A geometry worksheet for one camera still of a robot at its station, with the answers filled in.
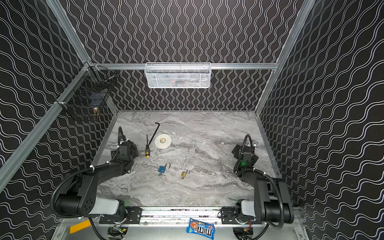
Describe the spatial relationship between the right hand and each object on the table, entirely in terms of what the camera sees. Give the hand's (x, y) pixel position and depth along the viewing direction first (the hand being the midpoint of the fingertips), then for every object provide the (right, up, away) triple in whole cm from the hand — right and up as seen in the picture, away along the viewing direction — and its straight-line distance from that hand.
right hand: (247, 149), depth 91 cm
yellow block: (-86, -33, -21) cm, 94 cm away
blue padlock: (-52, -12, 0) cm, 53 cm away
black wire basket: (-99, +39, +7) cm, 107 cm away
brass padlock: (-38, -14, -3) cm, 41 cm away
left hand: (-73, 0, +1) cm, 73 cm away
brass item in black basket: (-87, +23, -7) cm, 90 cm away
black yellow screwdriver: (-62, -4, +4) cm, 62 cm away
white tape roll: (-54, +4, +13) cm, 56 cm away
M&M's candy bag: (-29, -34, -21) cm, 49 cm away
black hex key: (-61, +10, +16) cm, 63 cm away
